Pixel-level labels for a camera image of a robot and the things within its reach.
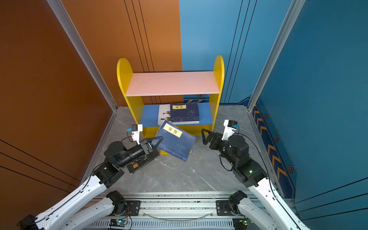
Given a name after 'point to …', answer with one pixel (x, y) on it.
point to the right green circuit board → (241, 224)
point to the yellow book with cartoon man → (163, 153)
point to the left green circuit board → (118, 222)
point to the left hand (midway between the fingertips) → (163, 138)
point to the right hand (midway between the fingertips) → (205, 132)
